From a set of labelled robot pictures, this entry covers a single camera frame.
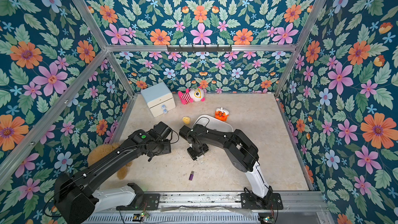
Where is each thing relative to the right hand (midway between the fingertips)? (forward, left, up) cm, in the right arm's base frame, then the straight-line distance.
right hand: (198, 155), depth 88 cm
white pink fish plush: (+43, +5, +7) cm, 44 cm away
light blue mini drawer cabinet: (+31, +27, +14) cm, 43 cm away
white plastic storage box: (+22, -8, +1) cm, 24 cm away
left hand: (-2, +14, +11) cm, 18 cm away
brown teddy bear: (-8, +42, +20) cm, 48 cm away
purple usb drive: (-11, +3, -1) cm, 12 cm away
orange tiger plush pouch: (+26, -14, +5) cm, 30 cm away
